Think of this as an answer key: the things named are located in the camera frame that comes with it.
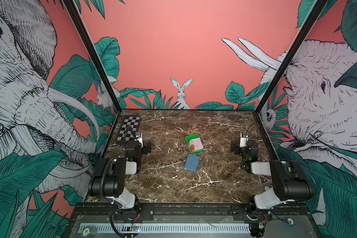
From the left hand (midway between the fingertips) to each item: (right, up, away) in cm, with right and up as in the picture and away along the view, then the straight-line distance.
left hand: (142, 138), depth 95 cm
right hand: (+63, 0, 0) cm, 63 cm away
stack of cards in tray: (+35, -4, +1) cm, 35 cm away
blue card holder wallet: (+32, -15, -4) cm, 36 cm away
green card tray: (+31, 0, +5) cm, 31 cm away
